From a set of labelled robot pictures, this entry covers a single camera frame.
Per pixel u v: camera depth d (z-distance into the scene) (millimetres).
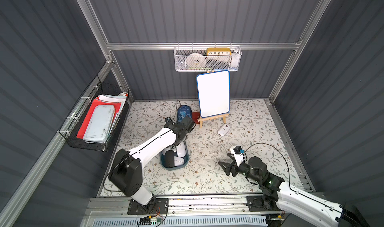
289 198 542
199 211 726
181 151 908
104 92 842
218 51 868
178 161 865
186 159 863
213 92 912
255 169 604
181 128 599
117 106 755
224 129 1016
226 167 719
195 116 1100
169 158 863
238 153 677
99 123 668
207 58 891
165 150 895
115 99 788
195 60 844
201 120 998
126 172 431
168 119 754
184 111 1094
